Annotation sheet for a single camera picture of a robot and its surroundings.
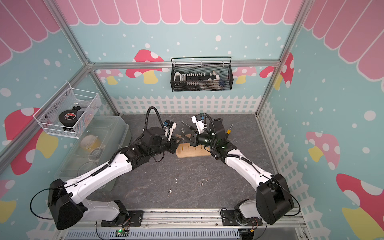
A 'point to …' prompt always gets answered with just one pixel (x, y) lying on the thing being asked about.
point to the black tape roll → (68, 117)
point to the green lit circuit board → (121, 233)
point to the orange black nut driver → (186, 124)
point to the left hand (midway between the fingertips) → (180, 141)
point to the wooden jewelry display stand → (185, 150)
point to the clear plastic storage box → (103, 137)
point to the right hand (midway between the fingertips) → (181, 135)
